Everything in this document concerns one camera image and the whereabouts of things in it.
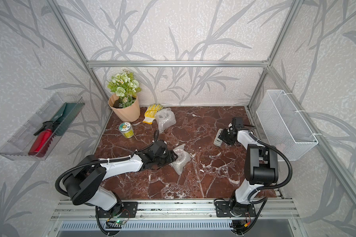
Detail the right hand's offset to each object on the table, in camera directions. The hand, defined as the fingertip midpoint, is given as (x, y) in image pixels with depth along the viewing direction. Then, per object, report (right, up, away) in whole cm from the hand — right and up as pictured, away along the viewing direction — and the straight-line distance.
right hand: (220, 136), depth 96 cm
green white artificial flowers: (-62, +32, 0) cm, 70 cm away
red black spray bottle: (-80, +4, -36) cm, 88 cm away
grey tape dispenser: (-1, -4, 0) cm, 4 cm away
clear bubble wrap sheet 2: (-37, +11, +4) cm, 39 cm away
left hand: (-28, -13, -9) cm, 32 cm away
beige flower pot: (-60, +15, +3) cm, 62 cm away
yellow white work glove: (-51, +15, +17) cm, 55 cm away
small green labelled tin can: (-62, +4, 0) cm, 62 cm away
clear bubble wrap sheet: (-24, -11, -12) cm, 28 cm away
